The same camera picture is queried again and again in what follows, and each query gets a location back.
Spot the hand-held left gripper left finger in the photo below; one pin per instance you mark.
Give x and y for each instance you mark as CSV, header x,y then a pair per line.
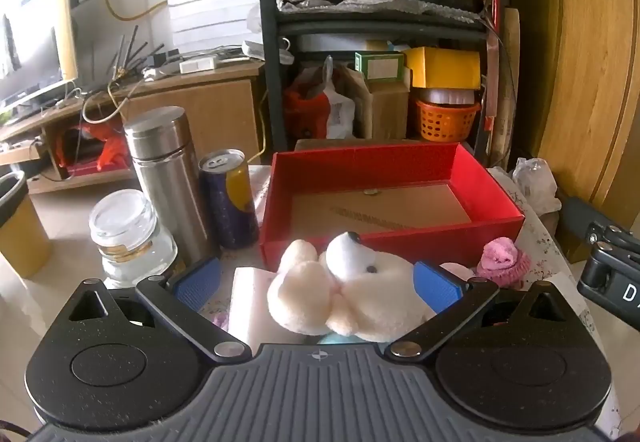
x,y
197,281

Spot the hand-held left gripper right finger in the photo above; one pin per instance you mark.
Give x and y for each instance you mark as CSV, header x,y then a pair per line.
x,y
436,288

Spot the purple cloth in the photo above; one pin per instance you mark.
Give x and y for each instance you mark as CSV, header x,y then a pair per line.
x,y
220,320

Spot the white teddy bear plush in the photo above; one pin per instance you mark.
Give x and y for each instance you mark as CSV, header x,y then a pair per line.
x,y
360,302

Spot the red cardboard box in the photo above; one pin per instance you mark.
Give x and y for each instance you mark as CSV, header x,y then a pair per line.
x,y
480,182

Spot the floral tablecloth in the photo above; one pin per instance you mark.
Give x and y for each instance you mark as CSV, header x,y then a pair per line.
x,y
545,252

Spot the pink knitted hat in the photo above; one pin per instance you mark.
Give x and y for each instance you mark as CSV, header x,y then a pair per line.
x,y
502,259

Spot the blue and yellow drink can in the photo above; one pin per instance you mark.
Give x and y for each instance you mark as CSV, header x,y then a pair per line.
x,y
227,202

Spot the clear glass jar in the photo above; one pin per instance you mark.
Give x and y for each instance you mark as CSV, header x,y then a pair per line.
x,y
125,232

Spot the stainless steel thermos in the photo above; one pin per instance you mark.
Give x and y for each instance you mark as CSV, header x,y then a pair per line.
x,y
165,172

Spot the small metal disc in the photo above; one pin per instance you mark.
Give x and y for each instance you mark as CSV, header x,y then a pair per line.
x,y
371,193

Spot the red item under stand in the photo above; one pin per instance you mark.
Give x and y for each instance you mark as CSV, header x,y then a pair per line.
x,y
107,147

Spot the orange plastic basket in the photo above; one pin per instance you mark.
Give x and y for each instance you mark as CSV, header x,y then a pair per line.
x,y
447,122

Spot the wooden television stand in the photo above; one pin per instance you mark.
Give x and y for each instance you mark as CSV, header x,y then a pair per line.
x,y
210,102

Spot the yellow trash bin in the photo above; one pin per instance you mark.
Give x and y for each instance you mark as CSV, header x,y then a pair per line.
x,y
22,237

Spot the brown cardboard box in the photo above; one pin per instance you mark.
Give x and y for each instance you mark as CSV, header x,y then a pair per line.
x,y
385,112

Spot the white plastic container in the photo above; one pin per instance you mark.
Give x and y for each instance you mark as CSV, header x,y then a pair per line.
x,y
447,96

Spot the white printed plastic bag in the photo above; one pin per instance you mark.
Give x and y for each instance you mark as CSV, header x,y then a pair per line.
x,y
340,114

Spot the red plastic bag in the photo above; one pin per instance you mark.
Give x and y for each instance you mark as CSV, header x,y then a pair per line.
x,y
305,112

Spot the wooden cabinet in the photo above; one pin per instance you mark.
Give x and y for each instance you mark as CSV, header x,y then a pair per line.
x,y
575,72

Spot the white rectangular device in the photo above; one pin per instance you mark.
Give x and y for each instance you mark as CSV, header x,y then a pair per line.
x,y
197,65

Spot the yellow box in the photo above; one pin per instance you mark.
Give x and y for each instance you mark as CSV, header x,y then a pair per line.
x,y
442,68

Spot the black antenna router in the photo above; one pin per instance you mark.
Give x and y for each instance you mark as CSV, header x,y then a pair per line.
x,y
150,59

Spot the green box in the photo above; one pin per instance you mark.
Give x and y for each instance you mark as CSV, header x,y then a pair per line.
x,y
380,66

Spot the black shelf rack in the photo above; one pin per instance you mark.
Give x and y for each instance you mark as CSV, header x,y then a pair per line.
x,y
270,47

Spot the black frying pan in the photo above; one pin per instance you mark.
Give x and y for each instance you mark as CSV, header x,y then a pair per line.
x,y
445,1

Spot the television monitor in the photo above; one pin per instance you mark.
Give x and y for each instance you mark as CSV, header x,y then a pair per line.
x,y
30,47

